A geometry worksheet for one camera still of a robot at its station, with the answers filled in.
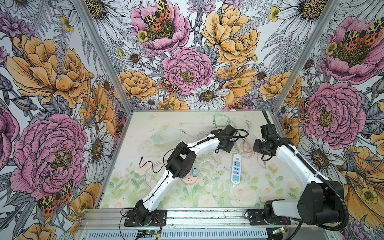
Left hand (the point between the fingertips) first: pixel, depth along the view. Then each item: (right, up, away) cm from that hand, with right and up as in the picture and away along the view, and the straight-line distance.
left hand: (225, 148), depth 99 cm
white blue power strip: (+5, -11, -10) cm, 16 cm away
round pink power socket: (-22, -15, -14) cm, 31 cm away
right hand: (+16, 0, -14) cm, 21 cm away
